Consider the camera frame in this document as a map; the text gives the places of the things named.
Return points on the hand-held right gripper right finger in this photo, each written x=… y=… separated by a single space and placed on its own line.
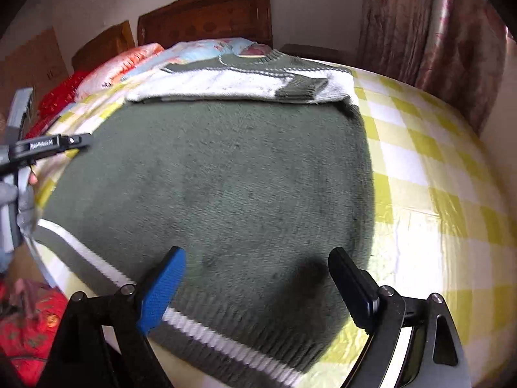
x=355 y=291

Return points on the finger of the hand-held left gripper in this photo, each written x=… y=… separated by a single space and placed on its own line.
x=83 y=141

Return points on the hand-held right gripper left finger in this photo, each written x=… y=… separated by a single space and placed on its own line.
x=161 y=291

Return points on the green and white knit sweater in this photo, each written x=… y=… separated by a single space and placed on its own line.
x=222 y=190

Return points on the person's left hand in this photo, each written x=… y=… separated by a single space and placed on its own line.
x=24 y=210

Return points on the red patterned quilt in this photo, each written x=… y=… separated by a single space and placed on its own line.
x=60 y=93

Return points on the light wooden cabinet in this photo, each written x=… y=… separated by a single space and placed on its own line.
x=36 y=68

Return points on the pink floral pillow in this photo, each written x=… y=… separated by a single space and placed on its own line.
x=254 y=49
x=117 y=68

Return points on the small wooden headboard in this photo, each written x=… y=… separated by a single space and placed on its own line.
x=105 y=46

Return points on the yellow checked bed sheet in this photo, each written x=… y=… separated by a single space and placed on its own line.
x=424 y=178

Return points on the red floral cloth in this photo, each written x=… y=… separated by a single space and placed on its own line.
x=28 y=331

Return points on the blue floral pillow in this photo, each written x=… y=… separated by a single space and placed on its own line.
x=210 y=46

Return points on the large wooden headboard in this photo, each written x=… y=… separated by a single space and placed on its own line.
x=210 y=16

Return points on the dark wooden nightstand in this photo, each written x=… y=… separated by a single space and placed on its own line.
x=315 y=52

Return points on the pink floral curtain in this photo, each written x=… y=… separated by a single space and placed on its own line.
x=424 y=40

